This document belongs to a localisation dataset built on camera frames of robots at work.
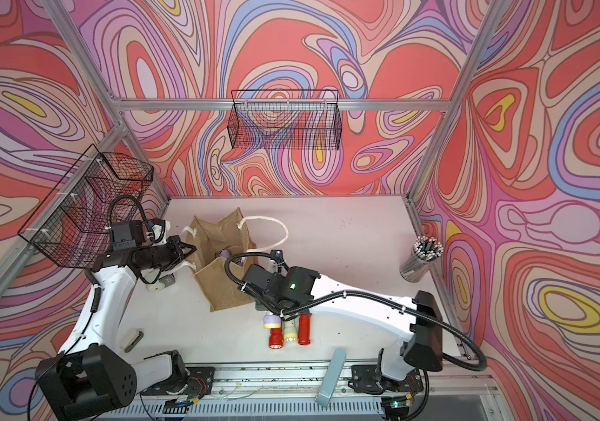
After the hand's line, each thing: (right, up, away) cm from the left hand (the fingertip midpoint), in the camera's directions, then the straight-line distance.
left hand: (197, 248), depth 79 cm
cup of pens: (+71, -5, +6) cm, 71 cm away
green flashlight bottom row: (+29, -26, +1) cm, 38 cm away
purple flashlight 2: (+3, -4, +18) cm, 18 cm away
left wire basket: (-31, +7, -8) cm, 33 cm away
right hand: (+24, -14, -8) cm, 29 cm away
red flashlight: (+24, -28, -1) cm, 37 cm away
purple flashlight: (+25, -17, -13) cm, 33 cm away
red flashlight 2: (+33, -26, +3) cm, 42 cm away
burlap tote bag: (+7, -10, +1) cm, 12 cm away
